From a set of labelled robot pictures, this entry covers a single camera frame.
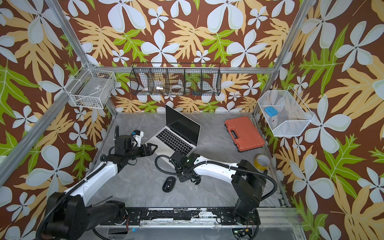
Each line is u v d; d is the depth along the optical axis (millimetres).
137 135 763
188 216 750
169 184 826
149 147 759
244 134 998
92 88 854
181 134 1078
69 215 405
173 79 975
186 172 573
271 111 860
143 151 750
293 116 770
